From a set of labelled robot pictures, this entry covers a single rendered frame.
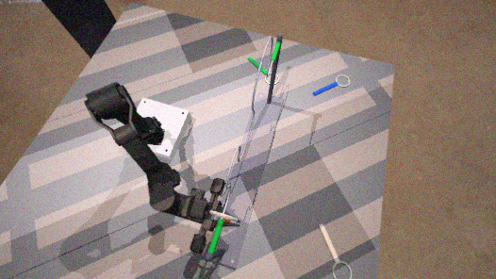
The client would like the white ring with straight handle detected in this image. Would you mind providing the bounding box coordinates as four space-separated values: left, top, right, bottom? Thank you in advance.
319 224 352 279

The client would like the blue-handled wire loop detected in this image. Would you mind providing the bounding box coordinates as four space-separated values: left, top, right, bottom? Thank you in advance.
312 75 351 96

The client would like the orange handle with grey loop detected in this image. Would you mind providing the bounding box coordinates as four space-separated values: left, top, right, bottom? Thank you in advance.
209 210 238 222

